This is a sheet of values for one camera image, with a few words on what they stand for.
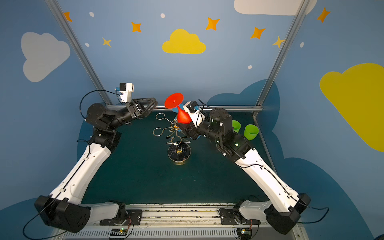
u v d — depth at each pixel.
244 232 0.73
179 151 0.97
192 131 0.54
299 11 0.71
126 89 0.54
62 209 0.37
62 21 0.73
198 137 0.56
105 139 0.50
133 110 0.51
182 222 0.73
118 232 0.73
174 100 0.52
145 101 0.53
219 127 0.44
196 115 0.49
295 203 0.38
